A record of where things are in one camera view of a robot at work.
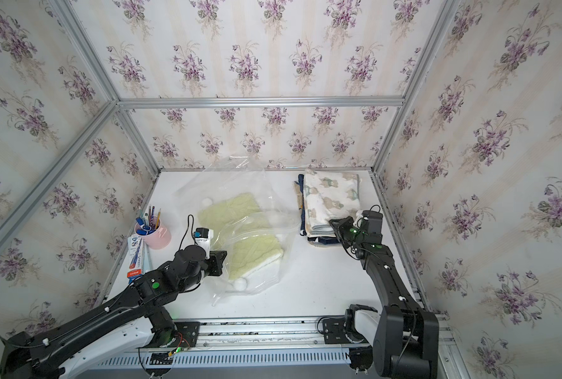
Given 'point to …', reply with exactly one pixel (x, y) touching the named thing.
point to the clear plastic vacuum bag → (230, 175)
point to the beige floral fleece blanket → (299, 195)
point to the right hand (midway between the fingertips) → (334, 221)
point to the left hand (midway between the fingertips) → (230, 256)
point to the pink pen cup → (158, 239)
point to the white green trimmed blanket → (329, 197)
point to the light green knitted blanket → (242, 232)
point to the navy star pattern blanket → (324, 241)
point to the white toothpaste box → (139, 260)
